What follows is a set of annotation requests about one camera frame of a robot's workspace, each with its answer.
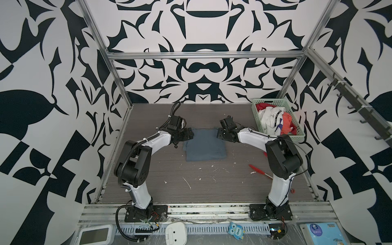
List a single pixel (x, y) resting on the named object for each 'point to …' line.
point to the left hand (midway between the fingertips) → (190, 132)
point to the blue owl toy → (236, 230)
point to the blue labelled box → (328, 233)
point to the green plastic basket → (300, 132)
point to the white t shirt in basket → (271, 120)
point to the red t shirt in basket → (288, 126)
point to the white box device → (176, 234)
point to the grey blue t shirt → (205, 145)
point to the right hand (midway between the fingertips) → (221, 133)
